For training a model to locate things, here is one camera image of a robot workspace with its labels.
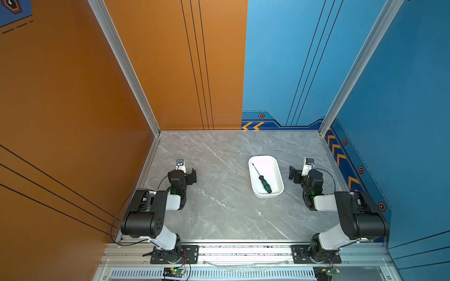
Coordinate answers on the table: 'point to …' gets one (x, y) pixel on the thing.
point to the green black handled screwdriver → (263, 182)
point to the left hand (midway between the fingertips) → (184, 167)
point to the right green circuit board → (325, 273)
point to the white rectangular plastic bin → (269, 167)
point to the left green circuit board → (173, 272)
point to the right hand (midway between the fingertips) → (300, 167)
